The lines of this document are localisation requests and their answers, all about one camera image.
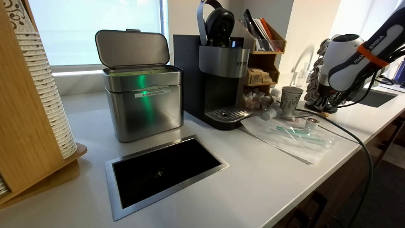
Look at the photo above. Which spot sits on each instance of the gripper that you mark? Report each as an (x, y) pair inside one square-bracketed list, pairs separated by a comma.
[(325, 91)]

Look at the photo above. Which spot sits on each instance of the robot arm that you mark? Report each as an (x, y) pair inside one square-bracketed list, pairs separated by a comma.
[(343, 57)]

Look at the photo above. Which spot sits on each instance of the brown sachet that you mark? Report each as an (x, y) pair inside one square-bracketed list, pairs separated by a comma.
[(325, 114)]

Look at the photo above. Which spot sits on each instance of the coffee pod carousel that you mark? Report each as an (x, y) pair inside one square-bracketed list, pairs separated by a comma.
[(313, 79)]

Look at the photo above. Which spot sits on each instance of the coffee pod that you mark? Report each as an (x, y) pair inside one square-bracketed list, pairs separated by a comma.
[(312, 123)]

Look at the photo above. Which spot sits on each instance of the patterned paper cup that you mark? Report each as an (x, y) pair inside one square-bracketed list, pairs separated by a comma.
[(291, 101)]

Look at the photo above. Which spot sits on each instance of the white creamer cup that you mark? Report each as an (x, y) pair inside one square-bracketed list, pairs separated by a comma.
[(276, 107), (269, 114), (276, 92)]

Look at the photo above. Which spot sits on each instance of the sink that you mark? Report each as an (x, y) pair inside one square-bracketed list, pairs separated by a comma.
[(375, 98)]

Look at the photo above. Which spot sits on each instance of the plastic bag of stir sticks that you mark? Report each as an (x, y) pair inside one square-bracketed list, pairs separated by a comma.
[(294, 139)]

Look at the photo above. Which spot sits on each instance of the wooden condiment organizer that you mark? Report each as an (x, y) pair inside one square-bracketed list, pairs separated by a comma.
[(272, 65)]

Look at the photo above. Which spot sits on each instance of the heap of brown sachets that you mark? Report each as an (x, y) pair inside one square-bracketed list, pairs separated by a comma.
[(260, 77)]

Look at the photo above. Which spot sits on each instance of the heap of wrapped sachets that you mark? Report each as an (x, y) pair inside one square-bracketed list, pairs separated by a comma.
[(254, 98)]

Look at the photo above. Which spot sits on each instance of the row of packets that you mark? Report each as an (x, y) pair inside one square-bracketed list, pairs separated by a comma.
[(261, 31)]

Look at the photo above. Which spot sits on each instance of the black and silver coffee machine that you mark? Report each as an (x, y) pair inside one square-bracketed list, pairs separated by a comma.
[(218, 82)]

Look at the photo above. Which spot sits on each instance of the steel waste bin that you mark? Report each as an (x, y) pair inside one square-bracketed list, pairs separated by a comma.
[(148, 107)]

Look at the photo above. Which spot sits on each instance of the steel-framed counter waste opening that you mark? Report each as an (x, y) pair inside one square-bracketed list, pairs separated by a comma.
[(164, 171)]

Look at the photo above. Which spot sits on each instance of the steel bin lid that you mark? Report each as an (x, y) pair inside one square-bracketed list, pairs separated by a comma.
[(133, 47)]

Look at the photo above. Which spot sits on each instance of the window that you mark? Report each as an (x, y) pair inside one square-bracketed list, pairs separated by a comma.
[(95, 28)]

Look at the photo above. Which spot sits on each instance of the stack of paper cups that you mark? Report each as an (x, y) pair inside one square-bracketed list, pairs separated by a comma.
[(47, 91)]

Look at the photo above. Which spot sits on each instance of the wooden cup dispenser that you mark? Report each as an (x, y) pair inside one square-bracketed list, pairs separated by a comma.
[(22, 120)]

